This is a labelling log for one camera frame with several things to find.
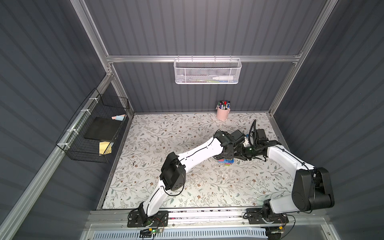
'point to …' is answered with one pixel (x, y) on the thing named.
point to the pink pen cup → (222, 114)
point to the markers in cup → (223, 105)
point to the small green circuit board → (148, 232)
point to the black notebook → (103, 129)
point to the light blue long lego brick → (227, 161)
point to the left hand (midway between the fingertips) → (229, 158)
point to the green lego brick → (227, 164)
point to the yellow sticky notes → (105, 148)
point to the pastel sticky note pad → (118, 117)
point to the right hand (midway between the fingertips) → (232, 156)
